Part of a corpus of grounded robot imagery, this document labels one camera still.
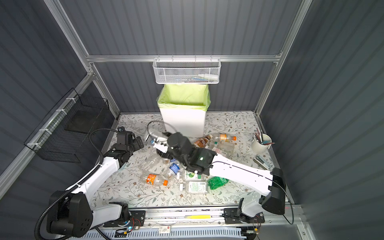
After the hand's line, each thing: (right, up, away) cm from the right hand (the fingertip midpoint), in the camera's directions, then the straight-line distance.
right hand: (162, 138), depth 65 cm
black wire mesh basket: (-50, +1, +7) cm, 50 cm away
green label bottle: (+15, -28, +16) cm, 35 cm away
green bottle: (+25, -26, +17) cm, 40 cm away
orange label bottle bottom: (-9, -24, +17) cm, 31 cm away
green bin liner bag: (+9, +26, +37) cm, 46 cm away
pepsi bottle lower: (+2, -20, +20) cm, 28 cm away
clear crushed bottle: (-11, -18, +25) cm, 32 cm away
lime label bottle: (+11, -23, +20) cm, 32 cm away
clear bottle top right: (+31, -7, +34) cm, 46 cm away
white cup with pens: (+56, -5, +27) cm, 63 cm away
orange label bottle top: (+35, -2, +35) cm, 50 cm away
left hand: (-23, -4, +21) cm, 31 cm away
